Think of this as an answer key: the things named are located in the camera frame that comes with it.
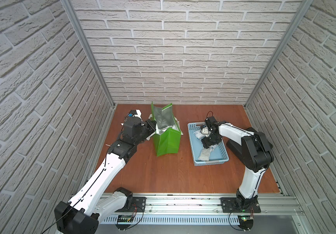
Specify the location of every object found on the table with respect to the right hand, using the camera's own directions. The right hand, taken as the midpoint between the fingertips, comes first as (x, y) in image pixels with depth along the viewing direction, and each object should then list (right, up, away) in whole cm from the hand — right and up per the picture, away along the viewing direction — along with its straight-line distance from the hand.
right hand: (211, 143), depth 97 cm
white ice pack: (-9, +6, +1) cm, 11 cm away
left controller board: (-52, -34, -24) cm, 66 cm away
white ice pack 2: (-5, -5, -7) cm, 10 cm away
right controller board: (+10, -35, -26) cm, 45 cm away
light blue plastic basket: (+3, -7, -6) cm, 10 cm away
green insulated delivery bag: (-30, +7, -17) cm, 35 cm away
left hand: (-33, +17, -24) cm, 45 cm away
